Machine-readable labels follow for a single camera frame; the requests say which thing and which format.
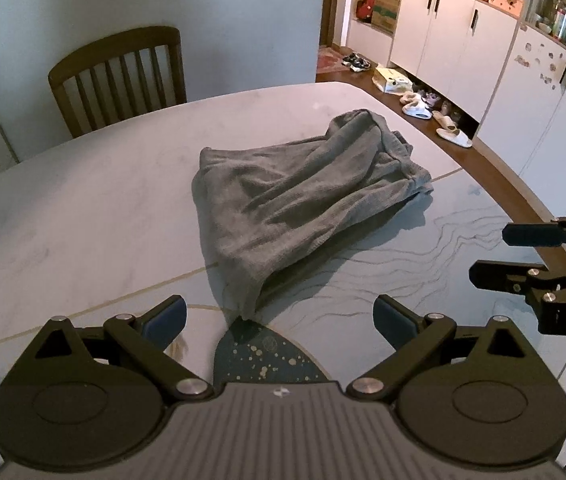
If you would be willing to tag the white shoes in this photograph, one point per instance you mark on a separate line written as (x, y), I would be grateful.
(415, 106)

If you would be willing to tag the white sideboard cabinet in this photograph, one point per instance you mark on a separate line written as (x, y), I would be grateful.
(528, 125)

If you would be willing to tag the white slipper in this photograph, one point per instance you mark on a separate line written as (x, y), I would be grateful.
(444, 122)
(455, 139)

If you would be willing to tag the wooden chair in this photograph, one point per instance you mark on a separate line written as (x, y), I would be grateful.
(113, 50)

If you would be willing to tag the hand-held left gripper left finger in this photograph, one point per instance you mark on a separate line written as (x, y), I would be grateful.
(165, 320)

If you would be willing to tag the pair of grey shoes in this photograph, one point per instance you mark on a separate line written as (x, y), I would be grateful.
(439, 102)

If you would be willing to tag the cardboard box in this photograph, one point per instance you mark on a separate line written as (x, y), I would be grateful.
(385, 10)

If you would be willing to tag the grey shorts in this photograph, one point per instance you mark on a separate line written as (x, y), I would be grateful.
(288, 200)

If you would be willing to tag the red patterned rug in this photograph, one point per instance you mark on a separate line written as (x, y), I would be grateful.
(328, 60)

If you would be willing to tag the white low cabinet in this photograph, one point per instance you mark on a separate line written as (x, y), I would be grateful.
(443, 45)

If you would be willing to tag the black and white sneakers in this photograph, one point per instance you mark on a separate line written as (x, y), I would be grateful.
(355, 62)

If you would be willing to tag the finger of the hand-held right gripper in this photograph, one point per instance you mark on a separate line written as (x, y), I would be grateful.
(533, 235)
(503, 276)

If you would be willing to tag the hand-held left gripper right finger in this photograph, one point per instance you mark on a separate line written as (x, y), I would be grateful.
(393, 322)

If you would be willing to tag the red bag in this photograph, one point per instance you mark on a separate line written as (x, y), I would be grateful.
(365, 7)

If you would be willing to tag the pink capped bottle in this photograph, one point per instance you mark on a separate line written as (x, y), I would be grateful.
(559, 20)

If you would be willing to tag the white flat box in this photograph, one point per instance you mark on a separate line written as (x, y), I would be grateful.
(392, 80)

